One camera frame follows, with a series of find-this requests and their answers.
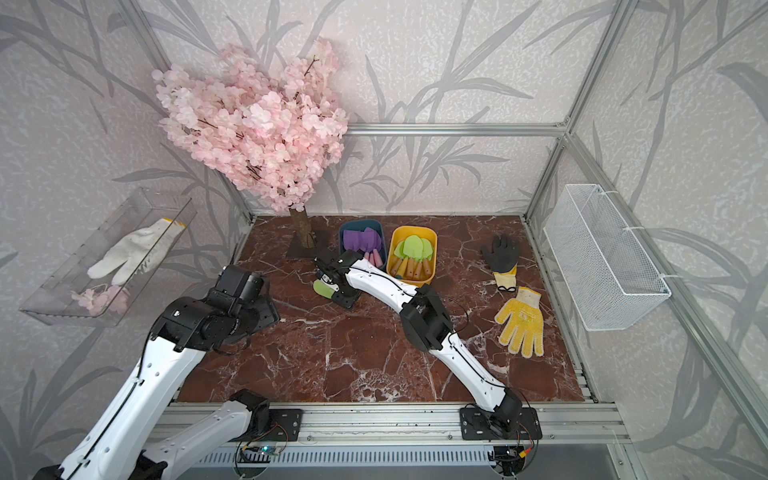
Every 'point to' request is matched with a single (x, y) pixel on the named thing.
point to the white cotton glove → (141, 252)
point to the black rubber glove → (502, 256)
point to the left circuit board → (268, 449)
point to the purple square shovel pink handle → (367, 241)
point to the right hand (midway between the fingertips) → (351, 294)
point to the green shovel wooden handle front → (399, 252)
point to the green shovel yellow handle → (403, 265)
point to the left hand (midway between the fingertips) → (270, 315)
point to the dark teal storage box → (360, 225)
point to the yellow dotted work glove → (525, 323)
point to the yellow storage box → (396, 235)
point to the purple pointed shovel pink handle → (375, 244)
